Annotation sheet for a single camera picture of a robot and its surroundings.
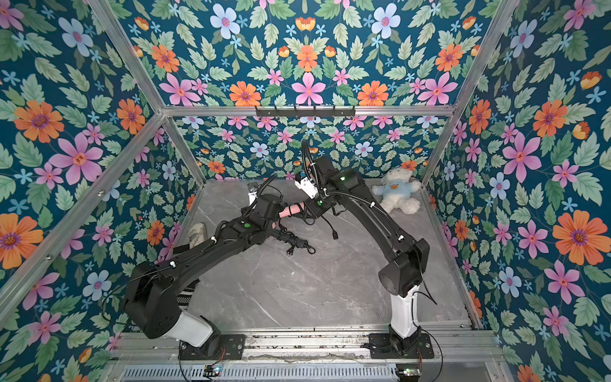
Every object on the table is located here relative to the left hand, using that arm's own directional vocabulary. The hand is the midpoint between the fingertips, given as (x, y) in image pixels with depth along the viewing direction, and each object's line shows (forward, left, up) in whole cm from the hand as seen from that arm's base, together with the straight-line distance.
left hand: (265, 205), depth 85 cm
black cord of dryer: (-9, -15, -20) cm, 26 cm away
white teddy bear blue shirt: (+14, -55, -12) cm, 58 cm away
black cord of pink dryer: (-10, -25, -8) cm, 28 cm away
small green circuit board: (-46, +17, -22) cm, 54 cm away
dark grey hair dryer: (-5, -7, -16) cm, 18 cm away
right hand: (-4, -19, +4) cm, 20 cm away
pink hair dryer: (-1, -11, -2) cm, 11 cm away
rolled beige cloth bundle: (+1, +32, -17) cm, 36 cm away
